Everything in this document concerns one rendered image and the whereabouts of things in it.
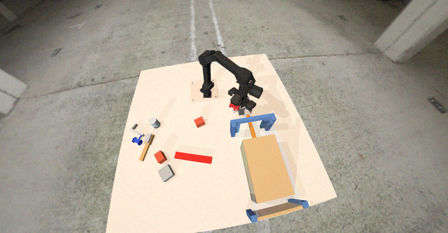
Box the grey cylinder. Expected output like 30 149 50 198
148 117 160 129

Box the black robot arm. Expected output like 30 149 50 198
198 50 263 106

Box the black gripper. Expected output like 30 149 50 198
228 87 256 111

